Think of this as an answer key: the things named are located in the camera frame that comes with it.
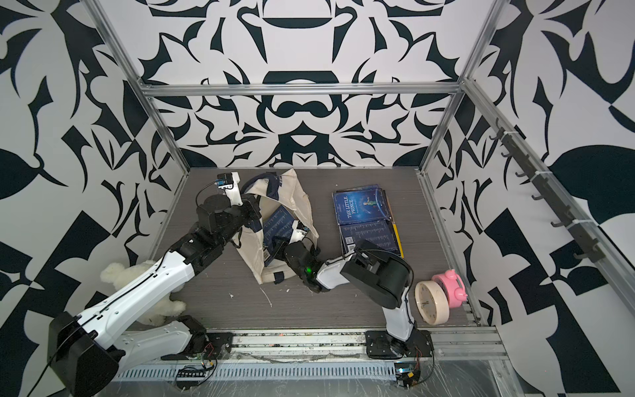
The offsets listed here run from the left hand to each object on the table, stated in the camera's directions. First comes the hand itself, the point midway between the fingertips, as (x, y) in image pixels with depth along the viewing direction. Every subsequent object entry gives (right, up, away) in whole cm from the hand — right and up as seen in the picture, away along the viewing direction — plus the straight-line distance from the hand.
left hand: (257, 187), depth 74 cm
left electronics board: (-19, -55, -1) cm, 59 cm away
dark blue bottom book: (+35, -6, +25) cm, 44 cm away
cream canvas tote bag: (+4, -1, -2) cm, 4 cm away
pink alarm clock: (+59, -30, +2) cm, 66 cm away
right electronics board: (+43, -53, -3) cm, 68 cm away
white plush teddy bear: (-35, -24, -7) cm, 43 cm away
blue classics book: (+41, -16, +20) cm, 48 cm away
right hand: (+1, -16, +13) cm, 21 cm away
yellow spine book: (+48, -19, +19) cm, 55 cm away
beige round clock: (+52, -34, +1) cm, 62 cm away
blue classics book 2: (+4, -13, +15) cm, 20 cm away
